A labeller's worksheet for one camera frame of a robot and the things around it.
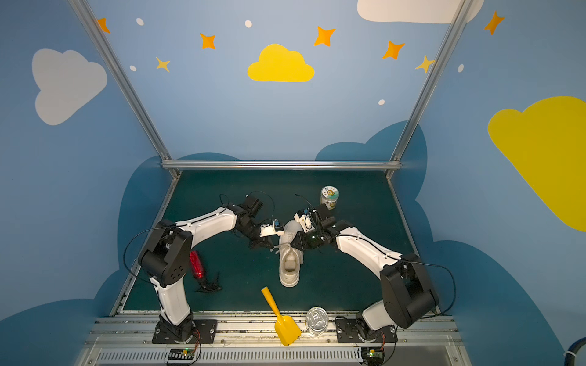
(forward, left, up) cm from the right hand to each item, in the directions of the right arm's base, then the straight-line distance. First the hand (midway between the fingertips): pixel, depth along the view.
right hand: (296, 241), depth 85 cm
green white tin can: (+26, -14, -3) cm, 29 cm away
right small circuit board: (-33, -27, -14) cm, 45 cm away
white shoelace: (+1, +7, -7) cm, 9 cm away
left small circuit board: (-36, +36, -12) cm, 52 cm away
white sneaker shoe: (-5, +2, -3) cm, 7 cm away
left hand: (+2, +11, -6) cm, 13 cm away
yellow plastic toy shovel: (-28, +2, -10) cm, 30 cm away
